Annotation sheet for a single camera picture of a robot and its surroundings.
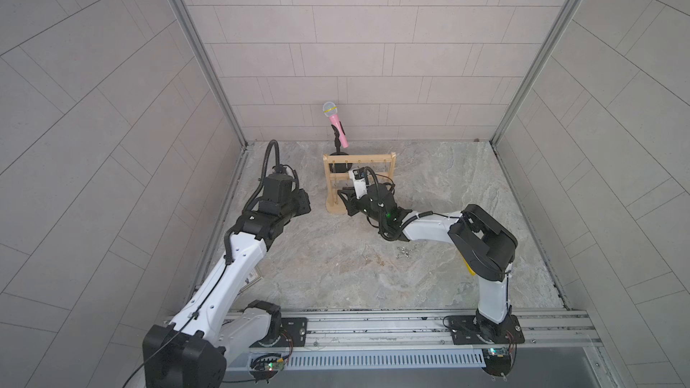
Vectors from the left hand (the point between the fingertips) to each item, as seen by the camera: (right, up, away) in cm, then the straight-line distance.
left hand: (309, 192), depth 80 cm
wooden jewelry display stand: (+6, +10, -2) cm, 12 cm away
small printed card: (-17, -25, -1) cm, 30 cm away
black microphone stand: (+7, +19, +14) cm, 25 cm away
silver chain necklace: (+30, -20, +7) cm, 37 cm away
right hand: (+9, 0, +8) cm, 12 cm away
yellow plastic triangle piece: (+36, -11, -28) cm, 47 cm away
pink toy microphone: (+5, +27, +12) cm, 30 cm away
